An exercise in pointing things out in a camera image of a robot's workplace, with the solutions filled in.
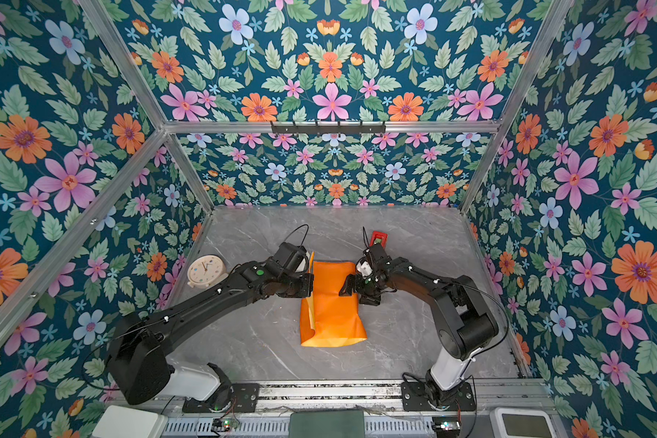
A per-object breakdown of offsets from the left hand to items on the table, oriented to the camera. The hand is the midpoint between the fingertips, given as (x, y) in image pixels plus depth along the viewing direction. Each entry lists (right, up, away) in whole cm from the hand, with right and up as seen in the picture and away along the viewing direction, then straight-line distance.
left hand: (318, 287), depth 81 cm
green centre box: (+4, -32, -12) cm, 35 cm away
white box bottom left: (-49, -30, -14) cm, 59 cm away
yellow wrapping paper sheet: (+3, -9, -1) cm, 9 cm away
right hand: (+11, -4, +8) cm, 14 cm away
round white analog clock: (-43, +2, +17) cm, 46 cm away
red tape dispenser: (+21, +15, +21) cm, 33 cm away
